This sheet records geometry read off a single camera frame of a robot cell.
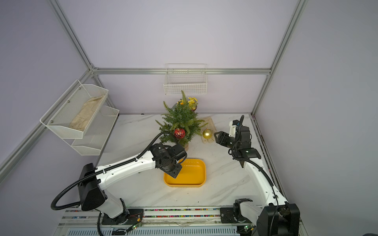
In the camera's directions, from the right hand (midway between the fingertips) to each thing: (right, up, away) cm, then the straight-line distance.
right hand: (219, 137), depth 81 cm
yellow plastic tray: (-16, -23, +9) cm, 30 cm away
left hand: (-26, -18, -5) cm, 32 cm away
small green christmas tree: (-20, +8, -10) cm, 24 cm away
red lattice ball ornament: (-21, +3, -13) cm, 25 cm away
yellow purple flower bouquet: (-15, +22, +11) cm, 29 cm away
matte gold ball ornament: (-7, +2, +2) cm, 7 cm away
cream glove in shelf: (-74, +13, -3) cm, 75 cm away
